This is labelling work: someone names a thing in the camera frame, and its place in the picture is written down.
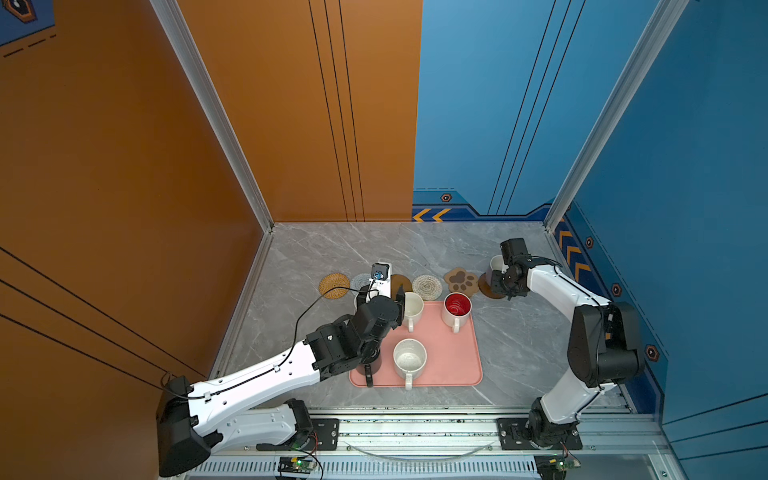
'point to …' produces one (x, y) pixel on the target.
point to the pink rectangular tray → (453, 358)
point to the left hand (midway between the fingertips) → (393, 284)
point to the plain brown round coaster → (395, 281)
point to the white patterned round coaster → (428, 286)
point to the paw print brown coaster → (459, 279)
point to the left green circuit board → (295, 465)
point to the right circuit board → (564, 464)
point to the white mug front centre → (410, 359)
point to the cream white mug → (413, 310)
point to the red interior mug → (456, 309)
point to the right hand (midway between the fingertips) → (497, 286)
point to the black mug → (369, 369)
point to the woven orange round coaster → (334, 286)
